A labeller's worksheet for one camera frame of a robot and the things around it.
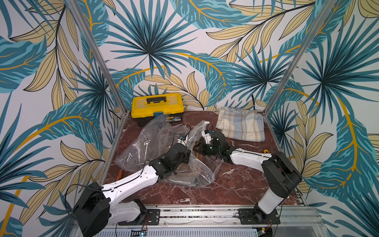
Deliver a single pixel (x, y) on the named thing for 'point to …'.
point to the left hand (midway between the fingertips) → (186, 150)
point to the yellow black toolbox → (170, 106)
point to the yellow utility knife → (265, 150)
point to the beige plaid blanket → (241, 124)
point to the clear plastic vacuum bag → (152, 141)
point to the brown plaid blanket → (185, 174)
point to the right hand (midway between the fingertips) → (191, 147)
